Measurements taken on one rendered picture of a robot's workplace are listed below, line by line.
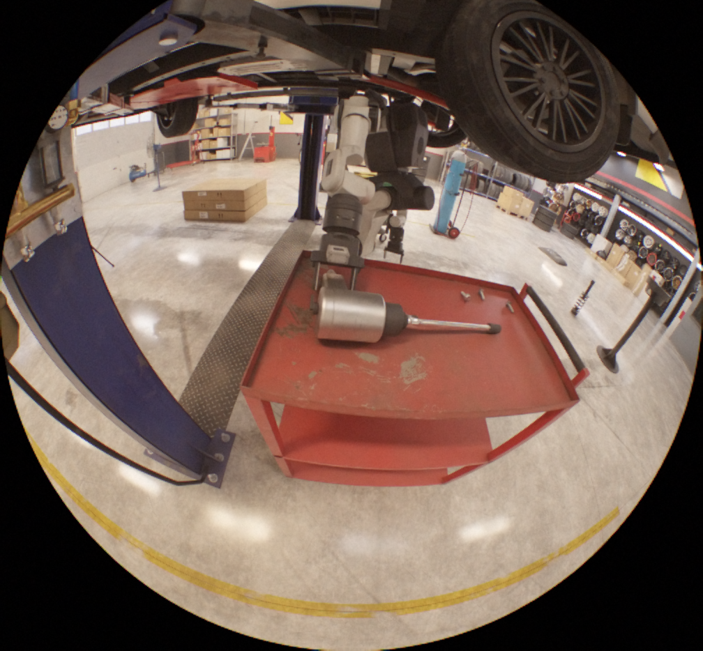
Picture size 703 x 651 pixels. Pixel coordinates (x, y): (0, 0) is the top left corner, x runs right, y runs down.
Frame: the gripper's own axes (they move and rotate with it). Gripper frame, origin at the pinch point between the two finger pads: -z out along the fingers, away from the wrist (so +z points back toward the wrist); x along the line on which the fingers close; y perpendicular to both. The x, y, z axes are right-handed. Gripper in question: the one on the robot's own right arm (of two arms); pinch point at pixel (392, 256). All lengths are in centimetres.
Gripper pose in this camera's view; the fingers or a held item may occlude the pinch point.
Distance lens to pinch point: 151.4
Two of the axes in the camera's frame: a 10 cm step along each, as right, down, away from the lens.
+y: -5.1, 4.3, -7.5
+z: 0.7, -8.4, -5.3
